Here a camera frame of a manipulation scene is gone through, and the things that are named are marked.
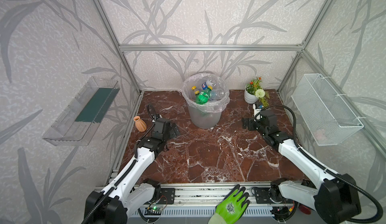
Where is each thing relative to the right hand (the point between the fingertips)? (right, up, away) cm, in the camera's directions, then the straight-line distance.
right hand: (250, 112), depth 85 cm
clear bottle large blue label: (-19, +10, -1) cm, 21 cm away
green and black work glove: (-14, -45, -16) cm, 50 cm away
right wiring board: (+12, -49, -12) cm, 52 cm away
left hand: (-44, -7, -1) cm, 45 cm away
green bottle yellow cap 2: (-31, +11, +3) cm, 33 cm away
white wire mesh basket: (+27, -2, -21) cm, 34 cm away
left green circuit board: (-51, -47, -14) cm, 70 cm away
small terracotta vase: (-65, -8, +6) cm, 66 cm away
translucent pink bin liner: (-20, +4, -4) cm, 20 cm away
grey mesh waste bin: (-26, -5, +8) cm, 28 cm away
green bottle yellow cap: (-27, +8, 0) cm, 28 cm away
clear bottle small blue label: (-22, +18, +6) cm, 29 cm away
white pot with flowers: (+9, +13, +21) cm, 26 cm away
